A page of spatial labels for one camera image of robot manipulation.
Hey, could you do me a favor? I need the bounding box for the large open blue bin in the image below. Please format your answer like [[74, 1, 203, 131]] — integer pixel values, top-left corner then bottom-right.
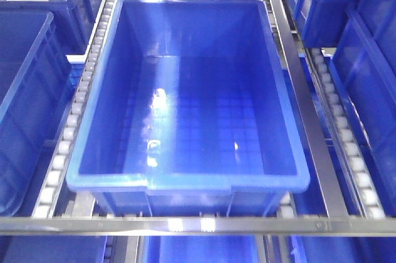
[[66, 0, 311, 217]]

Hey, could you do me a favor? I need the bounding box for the steel rack with roller tracks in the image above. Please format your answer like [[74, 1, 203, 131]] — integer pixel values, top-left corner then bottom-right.
[[0, 0, 396, 263]]

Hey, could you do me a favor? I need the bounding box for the row of blue bins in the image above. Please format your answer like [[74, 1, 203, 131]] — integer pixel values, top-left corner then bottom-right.
[[0, 0, 396, 263]]

